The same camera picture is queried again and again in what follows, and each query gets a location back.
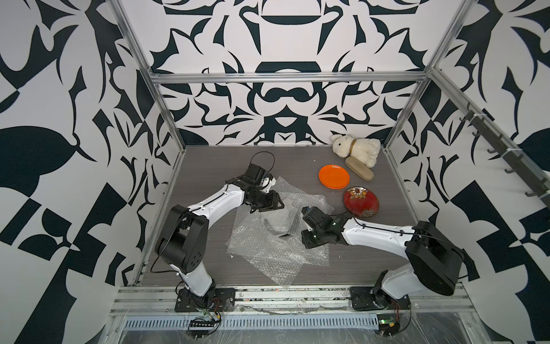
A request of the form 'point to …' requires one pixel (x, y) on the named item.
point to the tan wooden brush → (359, 168)
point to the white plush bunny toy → (364, 150)
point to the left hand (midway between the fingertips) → (279, 203)
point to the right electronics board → (387, 325)
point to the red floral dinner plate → (361, 201)
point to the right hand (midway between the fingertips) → (302, 238)
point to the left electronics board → (199, 328)
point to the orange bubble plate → (334, 176)
